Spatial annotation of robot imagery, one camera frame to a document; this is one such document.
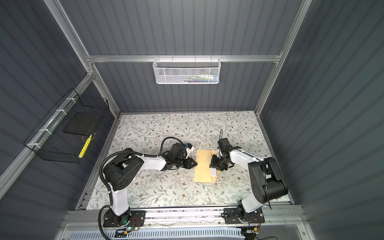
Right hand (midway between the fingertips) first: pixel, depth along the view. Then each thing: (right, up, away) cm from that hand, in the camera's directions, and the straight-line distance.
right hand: (213, 167), depth 91 cm
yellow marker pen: (-62, +15, -22) cm, 68 cm away
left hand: (-10, +1, +1) cm, 10 cm away
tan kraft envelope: (-7, -2, -1) cm, 7 cm away
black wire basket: (-75, +21, -19) cm, 80 cm away
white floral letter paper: (0, -2, -4) cm, 5 cm away
